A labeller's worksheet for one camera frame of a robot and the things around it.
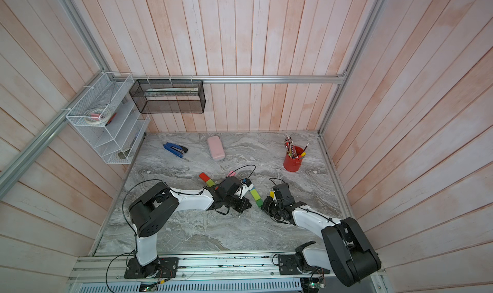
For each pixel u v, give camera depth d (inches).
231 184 28.8
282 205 27.6
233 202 30.8
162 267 28.8
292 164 38.8
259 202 35.9
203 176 39.7
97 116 29.3
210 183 38.3
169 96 40.5
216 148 43.7
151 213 19.3
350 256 16.7
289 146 36.5
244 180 33.0
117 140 30.7
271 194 36.7
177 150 43.4
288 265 28.8
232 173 39.7
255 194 36.5
